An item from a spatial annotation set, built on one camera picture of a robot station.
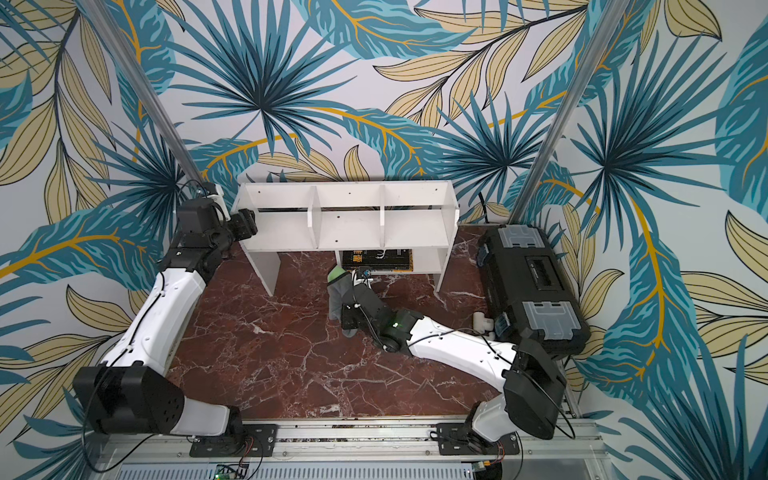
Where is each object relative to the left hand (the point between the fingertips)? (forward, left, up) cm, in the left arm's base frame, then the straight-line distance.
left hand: (242, 217), depth 78 cm
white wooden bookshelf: (+8, -28, -6) cm, 29 cm away
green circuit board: (-53, 0, -34) cm, 63 cm away
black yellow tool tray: (0, -36, -17) cm, 40 cm away
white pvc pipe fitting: (-14, -68, -29) cm, 75 cm away
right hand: (-17, -27, -14) cm, 35 cm away
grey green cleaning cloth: (-15, -26, -10) cm, 32 cm away
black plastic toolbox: (-12, -77, -14) cm, 79 cm away
